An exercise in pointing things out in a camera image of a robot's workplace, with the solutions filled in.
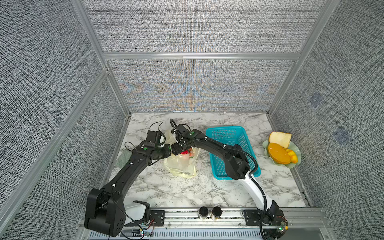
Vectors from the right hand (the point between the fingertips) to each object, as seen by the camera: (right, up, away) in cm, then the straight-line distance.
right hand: (175, 145), depth 94 cm
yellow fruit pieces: (+70, -6, -6) cm, 71 cm away
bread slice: (+69, +4, +2) cm, 69 cm away
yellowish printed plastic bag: (+5, -9, -12) cm, 16 cm away
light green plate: (+74, -1, +1) cm, 74 cm away
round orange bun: (+63, -4, -4) cm, 63 cm away
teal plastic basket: (+36, +5, +7) cm, 38 cm away
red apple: (+6, -4, -6) cm, 9 cm away
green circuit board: (-16, -39, -23) cm, 48 cm away
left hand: (0, -1, -10) cm, 10 cm away
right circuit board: (+52, -35, -25) cm, 68 cm away
